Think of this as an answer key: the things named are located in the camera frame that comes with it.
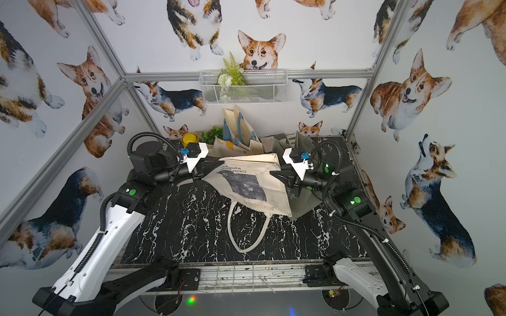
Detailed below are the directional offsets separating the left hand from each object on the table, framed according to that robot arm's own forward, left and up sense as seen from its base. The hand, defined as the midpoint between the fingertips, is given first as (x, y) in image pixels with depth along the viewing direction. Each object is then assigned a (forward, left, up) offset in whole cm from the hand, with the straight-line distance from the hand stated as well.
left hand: (223, 157), depth 60 cm
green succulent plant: (+36, +16, -27) cm, 48 cm away
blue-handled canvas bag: (+38, +1, -28) cm, 47 cm away
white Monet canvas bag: (-2, -7, -11) cm, 13 cm away
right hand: (-4, -15, -1) cm, 15 cm away
